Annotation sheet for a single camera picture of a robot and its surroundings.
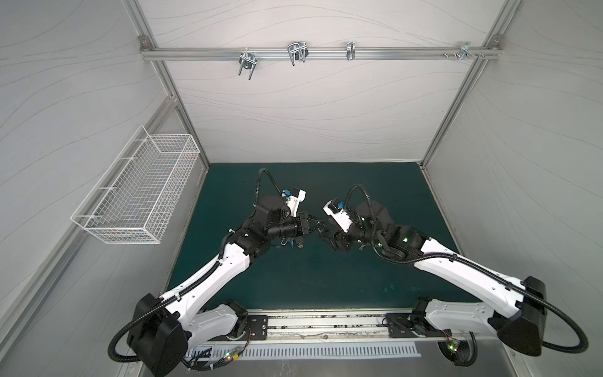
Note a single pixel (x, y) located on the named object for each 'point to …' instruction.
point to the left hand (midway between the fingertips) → (327, 219)
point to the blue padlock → (284, 241)
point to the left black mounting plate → (257, 329)
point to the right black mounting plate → (399, 326)
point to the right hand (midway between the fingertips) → (328, 220)
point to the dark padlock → (300, 242)
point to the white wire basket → (135, 199)
